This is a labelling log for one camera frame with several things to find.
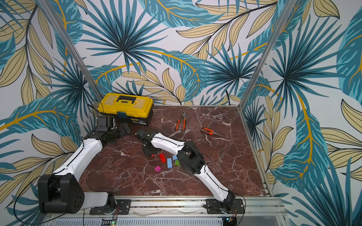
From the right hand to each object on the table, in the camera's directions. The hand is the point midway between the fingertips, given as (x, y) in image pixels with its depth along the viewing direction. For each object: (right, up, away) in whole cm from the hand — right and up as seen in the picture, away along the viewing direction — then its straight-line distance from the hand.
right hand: (151, 150), depth 94 cm
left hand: (-14, +13, -9) cm, 21 cm away
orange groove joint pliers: (+22, +24, +19) cm, 38 cm away
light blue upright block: (+12, -5, -5) cm, 14 cm away
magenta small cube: (+6, -9, -8) cm, 13 cm away
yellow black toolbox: (-16, +29, +1) cm, 33 cm away
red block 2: (+8, -4, -2) cm, 9 cm away
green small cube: (+18, -6, -6) cm, 20 cm away
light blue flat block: (+16, -3, -4) cm, 17 cm away
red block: (+2, -2, -4) cm, 4 cm away
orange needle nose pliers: (+41, +12, +9) cm, 44 cm away
